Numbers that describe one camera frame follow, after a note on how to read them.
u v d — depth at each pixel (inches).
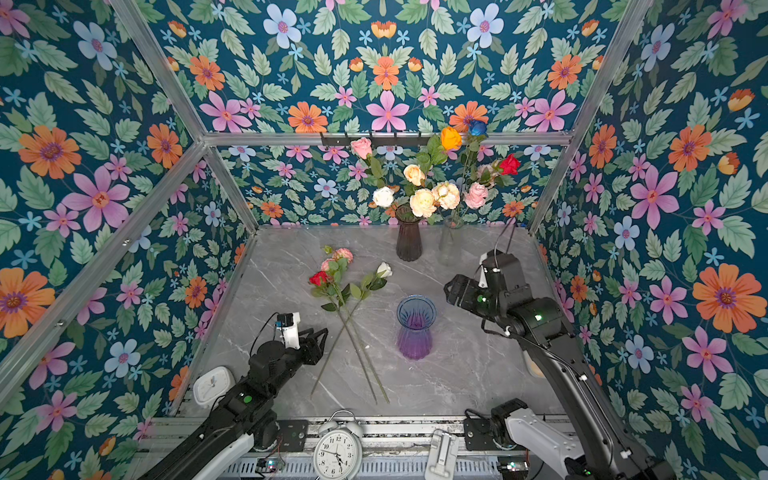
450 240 40.0
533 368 31.7
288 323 27.7
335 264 40.0
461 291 24.2
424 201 30.1
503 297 19.1
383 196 28.0
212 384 31.1
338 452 26.7
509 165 31.8
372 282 39.7
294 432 29.3
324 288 39.3
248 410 23.0
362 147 32.6
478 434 28.9
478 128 33.4
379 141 35.3
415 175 29.5
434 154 34.7
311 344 28.6
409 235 38.9
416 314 31.0
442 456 27.1
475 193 33.1
